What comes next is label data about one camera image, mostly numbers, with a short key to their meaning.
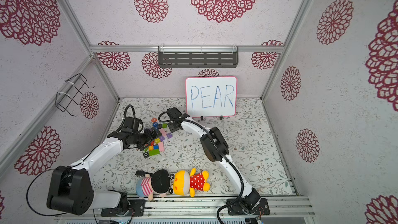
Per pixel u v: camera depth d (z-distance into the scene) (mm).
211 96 1029
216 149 647
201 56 925
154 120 1068
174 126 786
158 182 730
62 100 725
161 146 947
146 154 901
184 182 747
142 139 750
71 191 414
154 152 922
